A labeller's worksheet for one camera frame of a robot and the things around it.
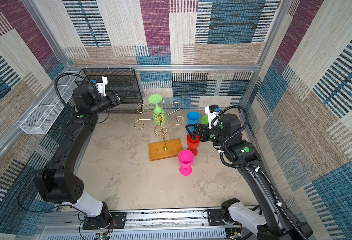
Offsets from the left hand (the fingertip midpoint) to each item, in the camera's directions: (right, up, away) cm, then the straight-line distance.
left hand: (127, 90), depth 72 cm
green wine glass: (+13, -3, +8) cm, 15 cm away
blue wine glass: (+34, -12, +25) cm, 44 cm away
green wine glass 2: (+41, -14, +20) cm, 47 cm away
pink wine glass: (+29, -36, +13) cm, 48 cm away
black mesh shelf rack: (-14, +13, +33) cm, 38 cm away
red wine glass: (+33, -27, +14) cm, 45 cm away
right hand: (+31, -18, -5) cm, 37 cm away
